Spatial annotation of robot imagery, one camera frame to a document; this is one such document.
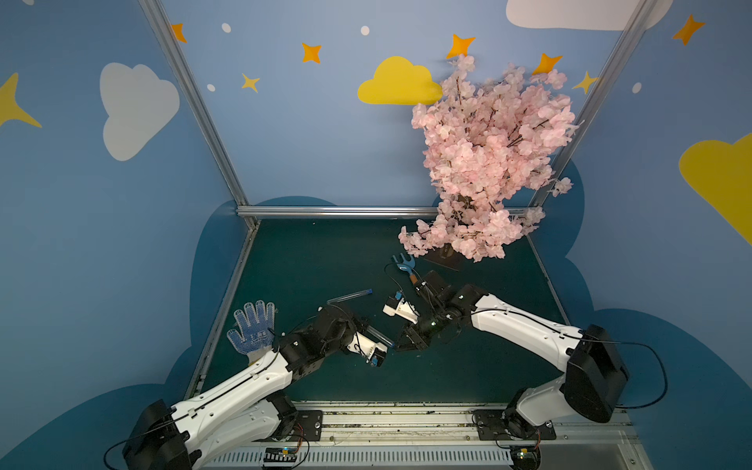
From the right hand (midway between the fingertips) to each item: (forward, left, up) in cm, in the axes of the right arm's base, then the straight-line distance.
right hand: (401, 341), depth 76 cm
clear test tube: (+20, +19, -14) cm, 31 cm away
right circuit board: (-22, -33, -16) cm, 43 cm away
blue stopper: (+22, +11, -12) cm, 27 cm away
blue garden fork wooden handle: (+35, -2, -12) cm, 37 cm away
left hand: (+7, +10, +3) cm, 12 cm away
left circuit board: (-26, +29, -16) cm, 42 cm away
